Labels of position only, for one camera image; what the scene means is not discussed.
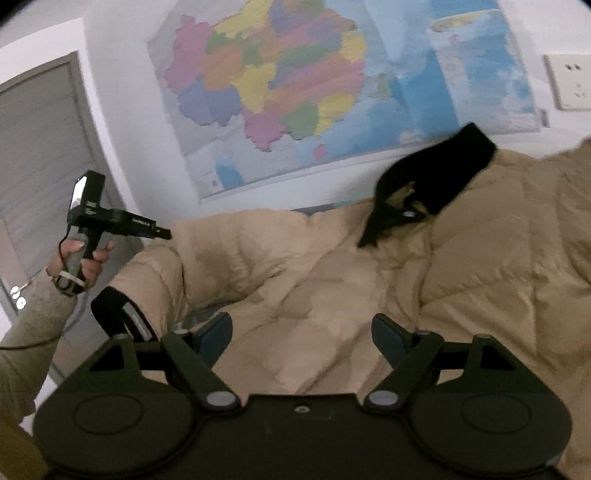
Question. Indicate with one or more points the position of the tan puffer down jacket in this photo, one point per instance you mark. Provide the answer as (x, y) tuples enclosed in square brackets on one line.
[(510, 256)]

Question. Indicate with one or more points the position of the grey door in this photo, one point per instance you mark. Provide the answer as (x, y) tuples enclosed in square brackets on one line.
[(49, 139)]

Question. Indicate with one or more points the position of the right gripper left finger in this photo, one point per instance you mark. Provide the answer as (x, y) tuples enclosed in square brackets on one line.
[(189, 358)]

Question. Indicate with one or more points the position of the person's left hand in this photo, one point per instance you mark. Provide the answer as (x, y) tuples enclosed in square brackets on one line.
[(90, 268)]

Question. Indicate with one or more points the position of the colourful wall map poster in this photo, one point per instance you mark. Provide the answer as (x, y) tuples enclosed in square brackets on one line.
[(260, 89)]

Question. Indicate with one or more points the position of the white wall socket panel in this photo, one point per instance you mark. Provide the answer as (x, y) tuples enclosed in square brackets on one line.
[(570, 77)]

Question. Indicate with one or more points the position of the grey sleeved left forearm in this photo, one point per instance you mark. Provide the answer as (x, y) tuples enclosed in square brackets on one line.
[(28, 347)]

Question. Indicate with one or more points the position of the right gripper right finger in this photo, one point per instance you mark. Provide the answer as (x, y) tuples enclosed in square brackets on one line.
[(412, 357)]

